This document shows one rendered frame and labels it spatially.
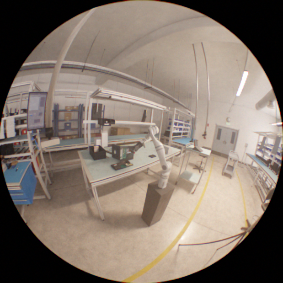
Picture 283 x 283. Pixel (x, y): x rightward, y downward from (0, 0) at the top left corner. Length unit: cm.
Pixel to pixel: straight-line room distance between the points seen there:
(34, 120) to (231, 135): 826
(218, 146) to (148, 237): 678
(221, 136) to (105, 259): 764
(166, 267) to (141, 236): 66
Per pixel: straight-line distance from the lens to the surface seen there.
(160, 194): 107
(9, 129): 205
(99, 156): 135
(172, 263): 169
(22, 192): 160
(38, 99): 153
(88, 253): 168
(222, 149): 739
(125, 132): 496
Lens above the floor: 159
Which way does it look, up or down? 13 degrees down
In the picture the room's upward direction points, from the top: 6 degrees clockwise
